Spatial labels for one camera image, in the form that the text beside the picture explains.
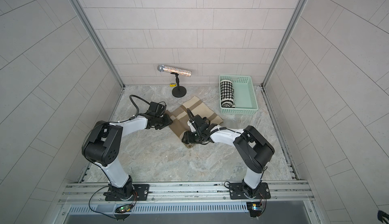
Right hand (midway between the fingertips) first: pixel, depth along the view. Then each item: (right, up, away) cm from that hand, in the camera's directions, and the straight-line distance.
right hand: (185, 141), depth 86 cm
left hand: (-9, +11, +10) cm, 17 cm away
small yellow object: (-13, +35, +29) cm, 47 cm away
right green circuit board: (+34, -25, -19) cm, 46 cm away
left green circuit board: (-25, -23, -21) cm, 40 cm away
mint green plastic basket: (+41, +27, +23) cm, 54 cm away
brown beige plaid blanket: (-5, +12, +11) cm, 17 cm away
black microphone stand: (-8, +30, +26) cm, 40 cm away
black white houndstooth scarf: (+27, +28, +17) cm, 42 cm away
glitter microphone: (-4, +42, +10) cm, 43 cm away
